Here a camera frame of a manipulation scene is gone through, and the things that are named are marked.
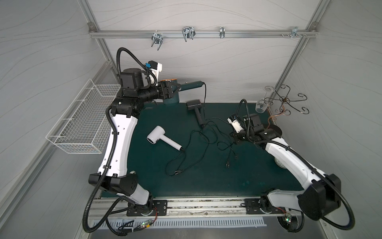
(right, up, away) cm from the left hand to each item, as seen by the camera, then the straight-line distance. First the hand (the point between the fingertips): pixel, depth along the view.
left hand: (175, 85), depth 63 cm
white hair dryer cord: (-2, -46, +21) cm, 50 cm away
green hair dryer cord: (+31, -38, +30) cm, 57 cm away
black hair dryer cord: (+10, -24, +41) cm, 49 cm away
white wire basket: (-44, -17, +6) cm, 48 cm away
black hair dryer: (+9, -4, +50) cm, 51 cm away
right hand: (+29, -22, +19) cm, 41 cm away
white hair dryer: (-16, -25, +35) cm, 46 cm away
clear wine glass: (+51, -6, +29) cm, 59 cm away
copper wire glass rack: (+60, -8, +21) cm, 64 cm away
